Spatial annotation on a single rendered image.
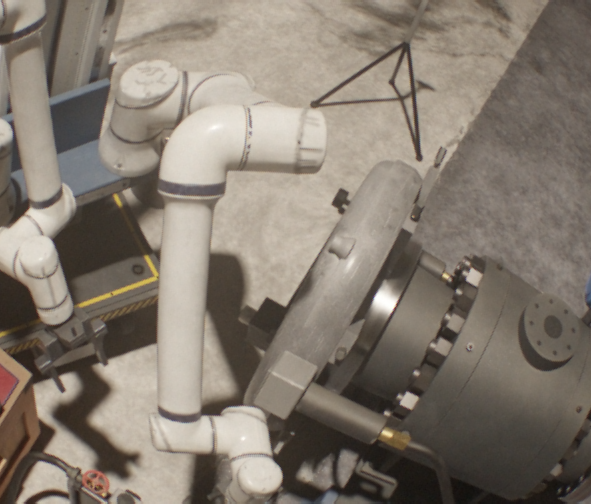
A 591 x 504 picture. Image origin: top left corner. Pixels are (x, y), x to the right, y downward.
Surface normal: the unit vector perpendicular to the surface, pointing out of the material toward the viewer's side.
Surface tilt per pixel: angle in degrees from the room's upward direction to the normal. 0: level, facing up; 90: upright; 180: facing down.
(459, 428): 67
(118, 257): 0
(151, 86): 9
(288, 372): 22
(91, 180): 0
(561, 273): 0
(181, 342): 52
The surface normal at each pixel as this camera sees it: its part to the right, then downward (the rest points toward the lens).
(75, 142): 0.51, 0.76
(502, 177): 0.25, -0.58
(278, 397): -0.29, 0.38
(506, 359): 0.04, -0.25
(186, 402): 0.36, 0.28
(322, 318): -0.15, 0.06
